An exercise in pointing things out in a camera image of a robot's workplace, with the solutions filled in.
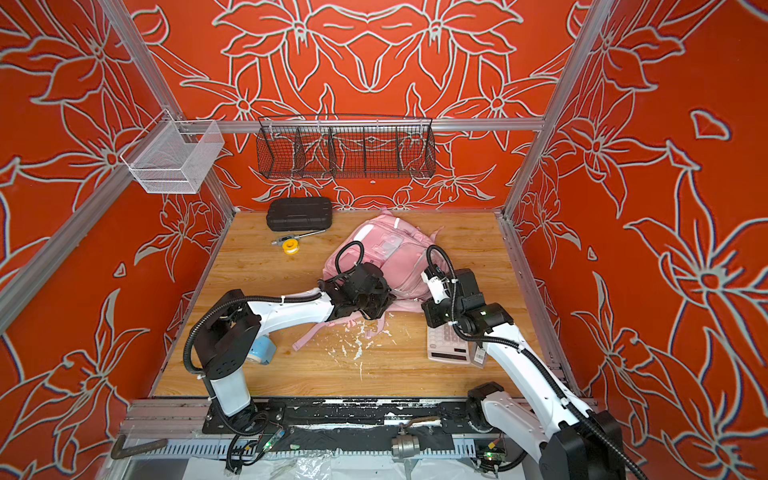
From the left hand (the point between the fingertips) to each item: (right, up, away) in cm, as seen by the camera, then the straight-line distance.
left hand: (403, 292), depth 85 cm
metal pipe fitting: (-1, -32, -19) cm, 37 cm away
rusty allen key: (-68, -35, -16) cm, 78 cm away
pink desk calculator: (+12, -15, -2) cm, 19 cm away
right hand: (+5, -2, -4) cm, 7 cm away
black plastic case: (-40, +25, +27) cm, 54 cm away
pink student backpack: (0, +11, +16) cm, 19 cm away
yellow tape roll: (-40, +13, +22) cm, 47 cm away
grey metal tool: (-45, +15, +24) cm, 53 cm away
